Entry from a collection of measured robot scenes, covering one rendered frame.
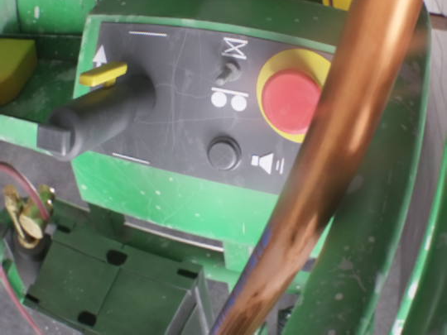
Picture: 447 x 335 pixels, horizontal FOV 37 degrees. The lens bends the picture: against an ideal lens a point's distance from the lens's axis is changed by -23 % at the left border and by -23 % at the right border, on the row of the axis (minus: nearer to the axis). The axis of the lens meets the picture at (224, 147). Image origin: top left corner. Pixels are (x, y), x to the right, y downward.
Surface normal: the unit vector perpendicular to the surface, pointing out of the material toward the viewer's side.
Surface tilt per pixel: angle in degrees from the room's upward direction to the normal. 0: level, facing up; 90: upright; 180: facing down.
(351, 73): 83
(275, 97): 58
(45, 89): 0
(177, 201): 90
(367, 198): 9
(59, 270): 0
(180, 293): 0
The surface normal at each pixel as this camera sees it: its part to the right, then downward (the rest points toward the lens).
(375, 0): -0.71, 0.46
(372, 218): 0.08, -0.65
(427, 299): -0.49, -0.70
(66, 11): -0.33, 0.69
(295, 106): -0.32, 0.22
